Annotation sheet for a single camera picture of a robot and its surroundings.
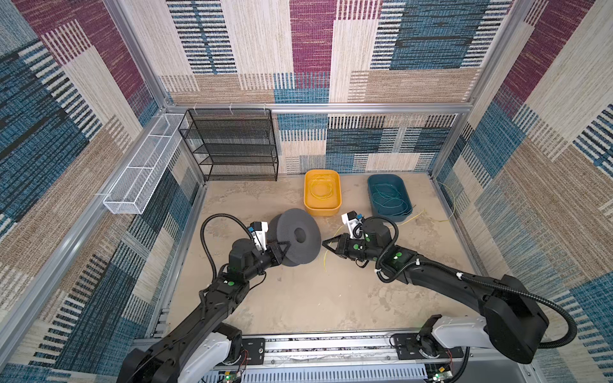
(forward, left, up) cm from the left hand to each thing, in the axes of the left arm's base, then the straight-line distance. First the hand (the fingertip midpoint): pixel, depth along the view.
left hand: (291, 241), depth 78 cm
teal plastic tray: (+39, -46, -13) cm, 62 cm away
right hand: (-2, -10, 0) cm, 10 cm away
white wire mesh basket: (+22, +60, 0) cm, 64 cm away
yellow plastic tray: (+36, -13, -18) cm, 42 cm away
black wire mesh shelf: (+51, +28, -1) cm, 58 cm away
